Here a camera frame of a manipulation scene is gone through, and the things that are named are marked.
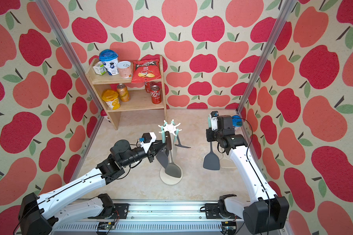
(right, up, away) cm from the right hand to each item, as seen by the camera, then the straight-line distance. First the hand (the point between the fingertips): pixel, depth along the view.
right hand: (212, 133), depth 79 cm
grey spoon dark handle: (-23, -19, -2) cm, 29 cm away
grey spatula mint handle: (0, -16, +2) cm, 16 cm away
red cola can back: (-40, +30, +19) cm, 54 cm away
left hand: (-25, -5, -14) cm, 29 cm away
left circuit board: (-55, -46, -8) cm, 72 cm away
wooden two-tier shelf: (-45, +21, +19) cm, 54 cm away
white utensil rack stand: (-26, -26, +4) cm, 36 cm away
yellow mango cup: (-59, +20, +6) cm, 62 cm away
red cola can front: (-33, +24, +9) cm, 41 cm away
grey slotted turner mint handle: (-27, -12, -4) cm, 30 cm away
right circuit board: (+7, -47, -8) cm, 48 cm away
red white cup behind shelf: (-73, +12, +26) cm, 79 cm away
